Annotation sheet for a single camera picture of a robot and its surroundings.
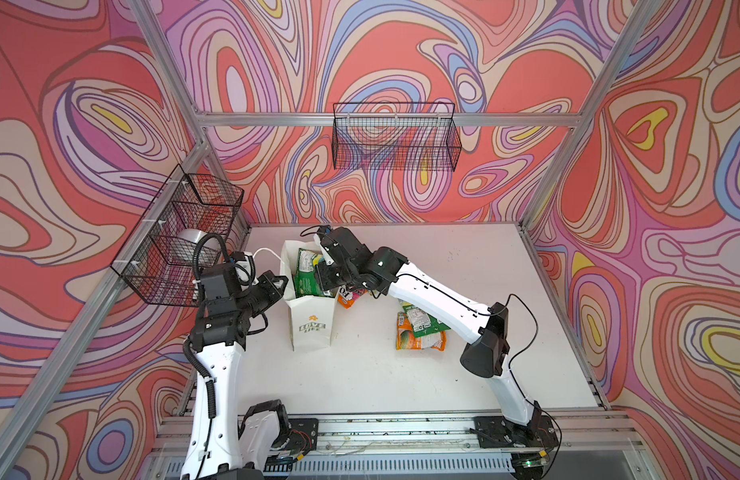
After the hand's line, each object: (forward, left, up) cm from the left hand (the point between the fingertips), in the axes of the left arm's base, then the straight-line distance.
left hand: (289, 276), depth 73 cm
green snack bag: (+2, -3, -3) cm, 5 cm away
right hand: (+1, -7, -3) cm, 8 cm away
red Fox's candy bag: (+8, -12, -23) cm, 28 cm away
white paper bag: (-6, -5, -10) cm, 13 cm away
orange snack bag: (-7, -31, -23) cm, 39 cm away
